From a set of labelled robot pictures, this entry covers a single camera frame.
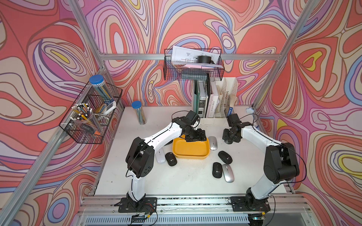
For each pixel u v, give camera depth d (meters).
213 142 0.96
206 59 0.82
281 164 0.47
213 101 0.93
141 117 1.03
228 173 0.84
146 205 0.73
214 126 1.05
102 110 0.75
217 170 0.84
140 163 0.49
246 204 0.71
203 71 1.01
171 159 0.88
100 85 0.71
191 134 0.74
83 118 0.59
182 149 0.93
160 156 0.91
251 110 0.86
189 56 0.86
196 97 0.86
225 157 0.90
